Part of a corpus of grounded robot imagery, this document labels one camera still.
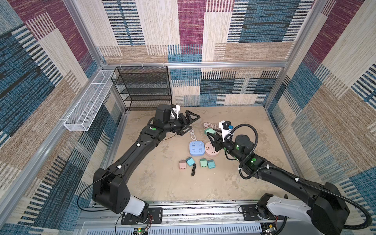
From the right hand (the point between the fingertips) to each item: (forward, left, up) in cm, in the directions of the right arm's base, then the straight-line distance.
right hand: (210, 133), depth 75 cm
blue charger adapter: (-5, +10, -22) cm, 25 cm away
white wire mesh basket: (+4, +62, +10) cm, 63 cm away
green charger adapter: (-5, +3, -23) cm, 23 cm away
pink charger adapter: (-6, +15, -22) cm, 28 cm away
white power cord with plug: (+4, +9, -2) cm, 10 cm away
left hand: (+4, +6, +6) cm, 10 cm away
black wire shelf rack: (+47, +43, -5) cm, 64 cm away
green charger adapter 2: (+1, 0, +1) cm, 2 cm away
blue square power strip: (+4, +6, -21) cm, 22 cm away
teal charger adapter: (-6, -2, -23) cm, 24 cm away
